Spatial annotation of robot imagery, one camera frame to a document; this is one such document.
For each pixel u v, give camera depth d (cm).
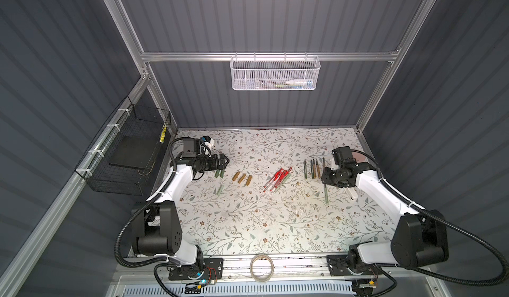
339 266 73
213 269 72
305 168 103
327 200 91
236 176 99
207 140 81
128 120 79
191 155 69
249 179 99
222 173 101
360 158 81
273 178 99
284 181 98
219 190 94
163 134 84
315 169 102
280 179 99
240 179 98
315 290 77
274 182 97
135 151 74
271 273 72
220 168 80
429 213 42
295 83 89
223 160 81
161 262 65
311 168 102
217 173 101
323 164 104
